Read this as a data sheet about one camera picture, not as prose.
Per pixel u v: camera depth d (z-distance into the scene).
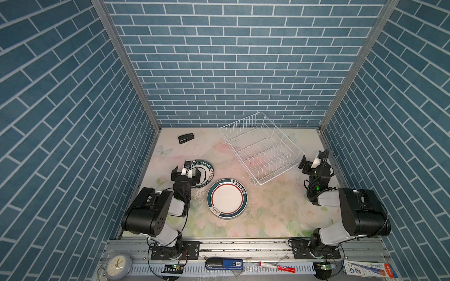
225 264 0.67
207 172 0.96
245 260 0.72
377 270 0.69
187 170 0.77
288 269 0.69
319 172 0.67
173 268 0.72
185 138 1.13
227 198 0.86
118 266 0.67
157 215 0.45
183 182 0.71
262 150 1.04
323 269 0.71
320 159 0.77
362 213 0.47
